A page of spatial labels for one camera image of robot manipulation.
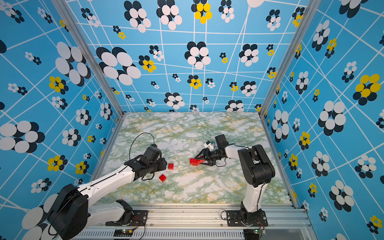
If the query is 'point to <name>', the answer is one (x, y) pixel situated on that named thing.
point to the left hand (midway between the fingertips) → (166, 162)
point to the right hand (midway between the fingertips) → (200, 160)
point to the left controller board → (123, 232)
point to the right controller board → (253, 234)
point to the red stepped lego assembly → (196, 162)
